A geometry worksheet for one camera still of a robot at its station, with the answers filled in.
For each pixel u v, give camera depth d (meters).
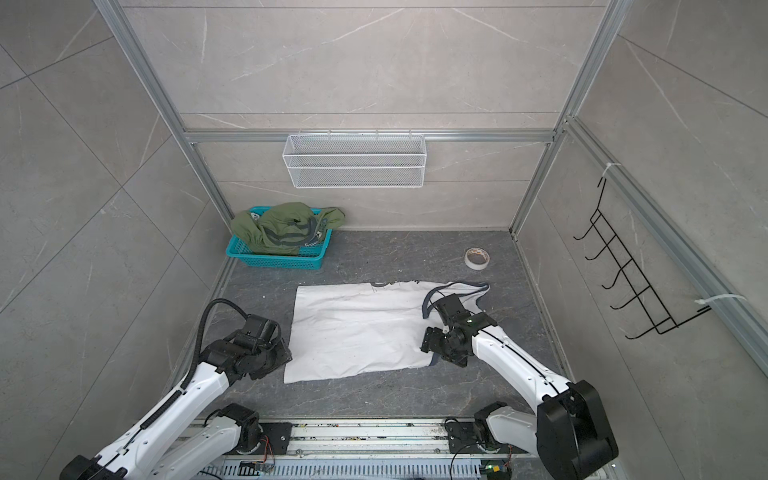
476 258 1.11
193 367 0.52
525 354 0.50
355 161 1.00
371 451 0.73
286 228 1.11
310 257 0.99
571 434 0.39
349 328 0.93
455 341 0.59
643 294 0.64
